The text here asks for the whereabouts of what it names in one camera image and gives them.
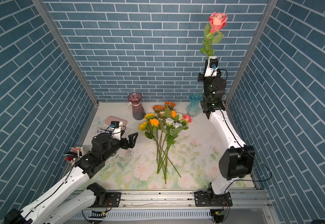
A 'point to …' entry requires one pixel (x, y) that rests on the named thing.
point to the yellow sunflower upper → (149, 116)
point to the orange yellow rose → (154, 122)
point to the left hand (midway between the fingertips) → (134, 133)
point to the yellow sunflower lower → (143, 126)
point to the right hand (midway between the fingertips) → (209, 61)
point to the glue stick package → (101, 130)
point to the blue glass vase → (194, 108)
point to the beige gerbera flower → (162, 112)
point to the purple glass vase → (138, 113)
